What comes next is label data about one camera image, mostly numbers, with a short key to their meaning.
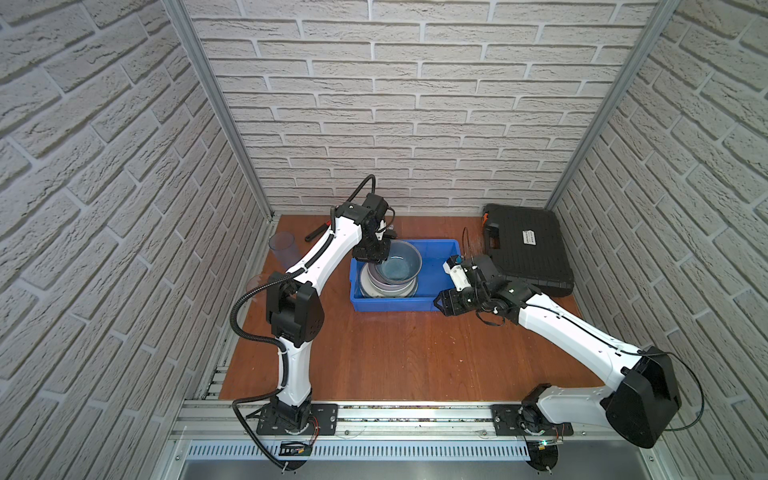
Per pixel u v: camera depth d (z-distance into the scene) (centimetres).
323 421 73
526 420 67
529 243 103
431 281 98
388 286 85
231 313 46
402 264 87
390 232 113
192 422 76
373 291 90
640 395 39
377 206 70
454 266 72
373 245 74
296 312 50
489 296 60
